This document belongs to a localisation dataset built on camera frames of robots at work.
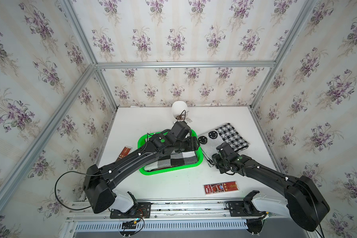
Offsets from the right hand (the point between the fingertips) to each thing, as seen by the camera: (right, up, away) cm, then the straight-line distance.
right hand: (212, 160), depth 87 cm
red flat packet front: (-3, -13, -8) cm, 16 cm away
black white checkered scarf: (-23, +1, -3) cm, 23 cm away
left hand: (-10, +11, -14) cm, 21 cm away
